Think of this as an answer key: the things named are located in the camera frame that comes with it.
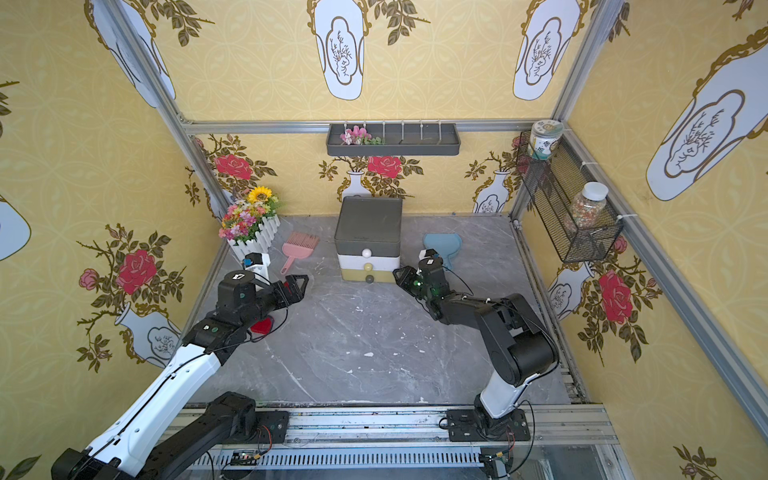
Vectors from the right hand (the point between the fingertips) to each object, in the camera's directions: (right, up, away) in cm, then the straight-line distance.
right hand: (402, 268), depth 94 cm
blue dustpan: (+18, +7, +22) cm, 29 cm away
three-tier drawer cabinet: (-11, +10, -7) cm, 16 cm away
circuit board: (-40, -45, -21) cm, 63 cm away
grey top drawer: (-10, +7, -6) cm, 14 cm away
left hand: (-32, -2, -15) cm, 35 cm away
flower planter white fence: (-50, +15, +5) cm, 52 cm away
